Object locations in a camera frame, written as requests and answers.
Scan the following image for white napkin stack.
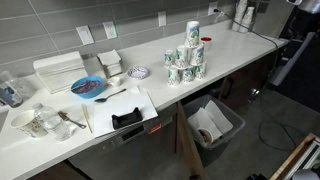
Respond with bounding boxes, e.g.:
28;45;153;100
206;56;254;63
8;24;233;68
96;48;124;80

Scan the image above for white paper towel stack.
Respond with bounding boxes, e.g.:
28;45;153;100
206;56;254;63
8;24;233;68
32;50;90;95

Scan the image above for tall stack paper cups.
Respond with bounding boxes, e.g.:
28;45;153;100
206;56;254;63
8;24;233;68
231;0;249;33

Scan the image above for short stack paper cups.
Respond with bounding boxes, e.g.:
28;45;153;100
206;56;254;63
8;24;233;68
238;6;256;34

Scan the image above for blue patterned paper bowl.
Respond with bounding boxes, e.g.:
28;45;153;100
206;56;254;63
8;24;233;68
126;65;150;81

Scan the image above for white cutting board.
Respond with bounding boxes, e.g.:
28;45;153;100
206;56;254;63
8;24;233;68
92;85;159;139

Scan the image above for black plastic holder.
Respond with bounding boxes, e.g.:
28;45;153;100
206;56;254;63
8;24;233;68
111;106;144;131

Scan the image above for small white cup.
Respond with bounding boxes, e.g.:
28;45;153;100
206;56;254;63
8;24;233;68
106;76;121;88

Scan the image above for white paper in bin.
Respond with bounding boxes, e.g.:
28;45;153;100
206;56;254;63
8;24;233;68
186;99;235;143

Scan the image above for dark metal spoon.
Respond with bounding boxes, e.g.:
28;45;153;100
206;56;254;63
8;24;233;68
93;87;128;104

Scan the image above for discarded paper cup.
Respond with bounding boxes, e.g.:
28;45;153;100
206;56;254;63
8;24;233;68
197;127;215;146

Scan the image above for white mug red inside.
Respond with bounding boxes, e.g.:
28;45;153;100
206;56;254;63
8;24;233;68
200;36;213;53

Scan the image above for grey dishwasher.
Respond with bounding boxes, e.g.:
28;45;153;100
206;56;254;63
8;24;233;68
67;102;179;180

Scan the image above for pale wooden knife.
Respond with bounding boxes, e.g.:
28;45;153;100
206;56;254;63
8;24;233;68
81;102;94;135

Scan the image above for dark brown cabinet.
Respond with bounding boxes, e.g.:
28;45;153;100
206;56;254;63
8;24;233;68
213;46;288;111

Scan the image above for grey trash bin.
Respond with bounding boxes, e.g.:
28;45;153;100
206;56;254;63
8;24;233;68
182;93;247;168

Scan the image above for metal fork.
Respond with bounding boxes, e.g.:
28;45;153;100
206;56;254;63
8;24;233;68
57;110;88;130

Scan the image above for clear plastic water bottle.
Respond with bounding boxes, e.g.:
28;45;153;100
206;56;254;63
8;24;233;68
31;102;77;142

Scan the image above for large patterned paper cup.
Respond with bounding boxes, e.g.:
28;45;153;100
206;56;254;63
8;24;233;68
10;109;49;139

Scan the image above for clear container blue label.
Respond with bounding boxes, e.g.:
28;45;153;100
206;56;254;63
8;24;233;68
0;70;24;109

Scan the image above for white light switch plate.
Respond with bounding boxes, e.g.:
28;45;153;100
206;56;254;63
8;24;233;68
75;25;96;46

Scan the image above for black power cable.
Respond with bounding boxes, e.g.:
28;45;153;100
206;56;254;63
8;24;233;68
213;8;281;78

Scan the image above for white wall outlet with plug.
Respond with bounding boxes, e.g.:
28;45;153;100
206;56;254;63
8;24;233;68
207;1;220;17

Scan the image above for black floor cable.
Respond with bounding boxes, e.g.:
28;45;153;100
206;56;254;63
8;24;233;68
257;87;298;153

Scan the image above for wooden frame furniture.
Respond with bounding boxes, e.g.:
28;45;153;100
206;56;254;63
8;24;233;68
268;132;320;180

